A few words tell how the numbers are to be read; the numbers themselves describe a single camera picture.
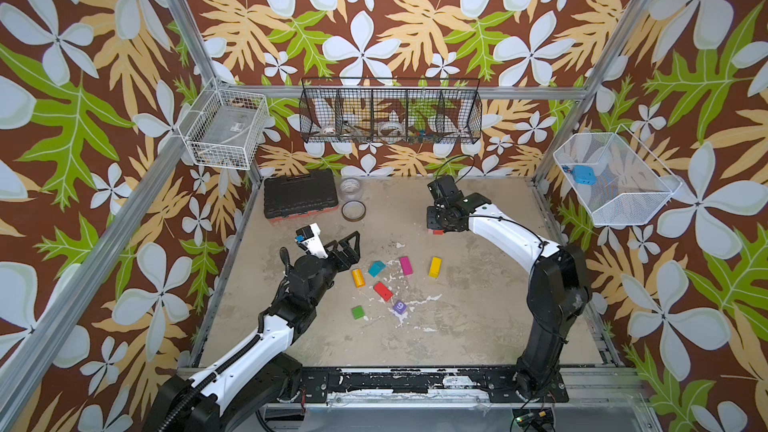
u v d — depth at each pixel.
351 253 0.71
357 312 0.87
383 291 0.91
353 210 1.10
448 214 0.66
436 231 0.82
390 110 0.97
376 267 0.93
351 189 1.17
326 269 0.69
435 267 0.93
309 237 0.69
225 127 0.86
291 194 1.11
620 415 0.72
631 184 0.77
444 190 0.71
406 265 0.96
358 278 0.93
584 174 0.86
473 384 0.75
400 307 0.86
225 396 0.42
